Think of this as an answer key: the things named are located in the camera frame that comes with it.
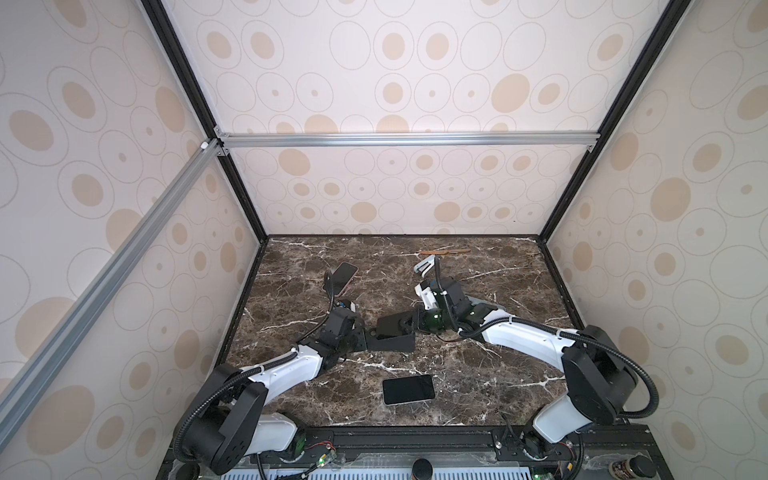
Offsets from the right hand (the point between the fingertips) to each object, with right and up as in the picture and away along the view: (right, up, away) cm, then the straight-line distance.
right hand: (402, 323), depth 84 cm
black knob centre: (+3, -27, -20) cm, 34 cm away
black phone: (-3, -2, +9) cm, 9 cm away
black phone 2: (+2, -20, +3) cm, 20 cm away
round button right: (+50, -27, -19) cm, 60 cm away
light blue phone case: (+25, +4, +18) cm, 32 cm away
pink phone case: (-21, +12, +23) cm, 33 cm away
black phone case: (-2, -8, +8) cm, 12 cm away
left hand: (-8, -3, +5) cm, 10 cm away
